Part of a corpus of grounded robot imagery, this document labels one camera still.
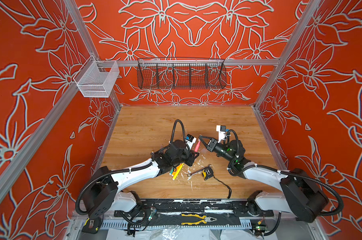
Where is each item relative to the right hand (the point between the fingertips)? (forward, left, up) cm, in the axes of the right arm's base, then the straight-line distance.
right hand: (197, 139), depth 75 cm
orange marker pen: (-10, +12, -20) cm, 26 cm away
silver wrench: (-6, -8, -21) cm, 24 cm away
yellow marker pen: (-10, +10, -21) cm, 25 cm away
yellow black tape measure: (-11, -6, -18) cm, 22 cm away
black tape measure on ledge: (-34, +50, -18) cm, 63 cm away
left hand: (-4, -1, -7) cm, 8 cm away
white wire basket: (+40, +62, +11) cm, 74 cm away
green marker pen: (-10, +14, -20) cm, 26 cm away
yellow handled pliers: (-33, -2, -20) cm, 39 cm away
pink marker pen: (-2, 0, -3) cm, 4 cm away
